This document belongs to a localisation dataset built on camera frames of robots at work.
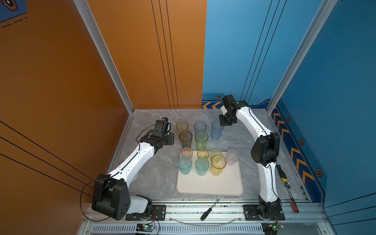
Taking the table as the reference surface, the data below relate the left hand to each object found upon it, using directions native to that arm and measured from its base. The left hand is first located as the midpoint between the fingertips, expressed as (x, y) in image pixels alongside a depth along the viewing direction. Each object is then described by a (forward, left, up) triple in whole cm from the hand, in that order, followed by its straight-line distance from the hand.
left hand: (170, 135), depth 86 cm
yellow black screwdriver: (-17, -66, -13) cm, 70 cm away
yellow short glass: (-6, -21, -11) cm, 24 cm away
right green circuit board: (-43, -52, -16) cm, 70 cm away
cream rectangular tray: (-21, -36, -19) cm, 46 cm away
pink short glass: (-5, -10, -11) cm, 16 cm away
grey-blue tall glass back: (+12, -19, -6) cm, 23 cm away
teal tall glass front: (-13, -9, -12) cm, 20 cm away
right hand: (+12, -33, -2) cm, 35 cm away
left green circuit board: (-43, +11, -18) cm, 48 cm away
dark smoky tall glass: (+1, -9, -4) cm, 10 cm away
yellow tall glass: (-14, -28, -7) cm, 32 cm away
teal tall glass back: (-13, -19, -14) cm, 27 cm away
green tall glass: (+2, -19, -6) cm, 20 cm away
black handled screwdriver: (-37, -22, -15) cm, 46 cm away
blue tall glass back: (+8, -29, -6) cm, 31 cm away
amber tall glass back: (+12, -6, -6) cm, 14 cm away
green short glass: (-5, -28, -10) cm, 30 cm away
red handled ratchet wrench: (-24, -67, -13) cm, 72 cm away
